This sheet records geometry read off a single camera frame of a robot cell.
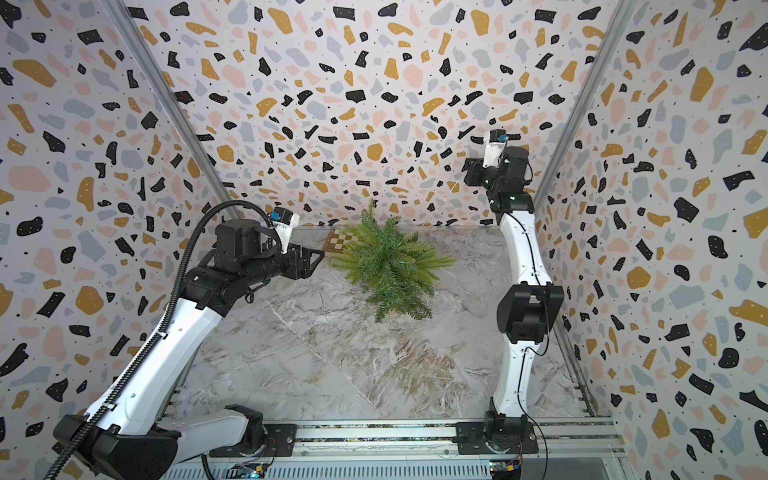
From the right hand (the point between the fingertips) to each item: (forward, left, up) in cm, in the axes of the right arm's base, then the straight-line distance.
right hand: (467, 158), depth 83 cm
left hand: (-29, +38, -7) cm, 48 cm away
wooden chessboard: (+2, +43, -36) cm, 56 cm away
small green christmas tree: (-29, +18, -14) cm, 37 cm away
